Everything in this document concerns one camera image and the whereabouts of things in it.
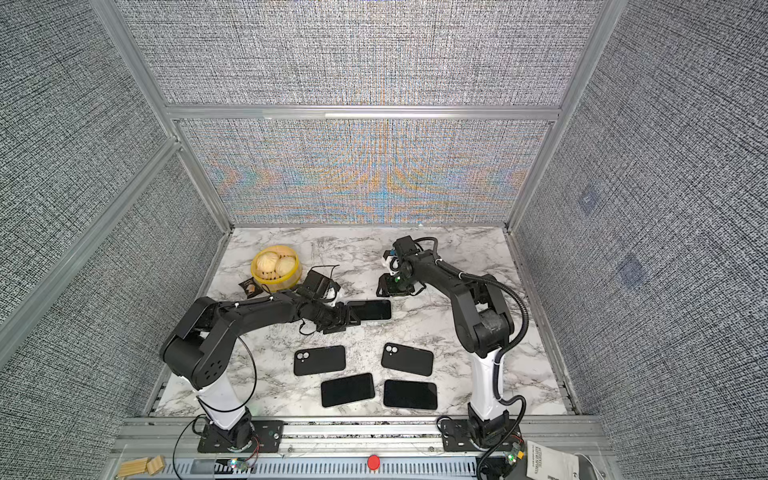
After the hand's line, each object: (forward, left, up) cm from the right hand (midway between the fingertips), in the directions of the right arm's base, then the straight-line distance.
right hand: (385, 292), depth 97 cm
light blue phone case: (-5, +4, -2) cm, 7 cm away
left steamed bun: (+10, +40, +4) cm, 41 cm away
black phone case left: (-21, +19, -4) cm, 29 cm away
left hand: (-12, +9, -1) cm, 15 cm away
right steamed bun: (+8, +34, +4) cm, 35 cm away
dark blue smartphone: (-5, +4, -2) cm, 7 cm away
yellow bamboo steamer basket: (+6, +39, -1) cm, 39 cm away
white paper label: (-45, -37, -3) cm, 58 cm away
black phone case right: (-21, -7, -4) cm, 22 cm away
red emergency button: (-45, +3, -4) cm, 45 cm away
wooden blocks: (-46, +56, -2) cm, 73 cm away
